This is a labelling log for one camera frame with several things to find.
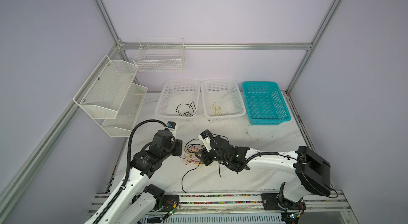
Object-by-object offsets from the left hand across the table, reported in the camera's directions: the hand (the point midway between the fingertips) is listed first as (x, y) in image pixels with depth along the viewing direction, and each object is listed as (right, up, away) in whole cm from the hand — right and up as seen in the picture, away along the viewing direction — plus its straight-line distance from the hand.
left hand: (178, 143), depth 76 cm
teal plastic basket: (+56, +20, +39) cm, 71 cm away
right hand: (+8, -6, +1) cm, 10 cm away
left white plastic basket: (-7, +22, +39) cm, 46 cm away
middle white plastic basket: (+25, +22, +42) cm, 54 cm away
